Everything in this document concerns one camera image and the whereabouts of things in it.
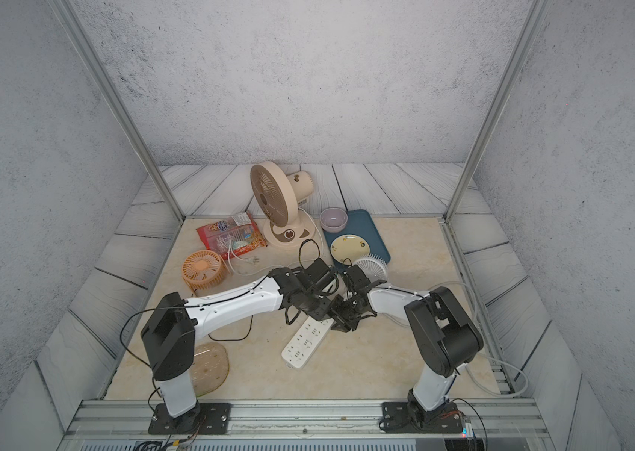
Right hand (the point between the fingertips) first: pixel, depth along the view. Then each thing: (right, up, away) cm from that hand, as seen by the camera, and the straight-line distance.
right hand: (326, 322), depth 88 cm
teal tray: (+14, +32, +31) cm, 46 cm away
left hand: (0, +5, -5) cm, 7 cm away
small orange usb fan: (-41, +15, +7) cm, 44 cm away
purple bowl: (+3, +33, +27) cm, 43 cm away
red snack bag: (-35, +26, +19) cm, 48 cm away
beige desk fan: (-15, +39, +3) cm, 42 cm away
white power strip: (-6, -5, -3) cm, 9 cm away
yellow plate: (+9, +22, +20) cm, 31 cm away
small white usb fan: (+15, +17, +2) cm, 23 cm away
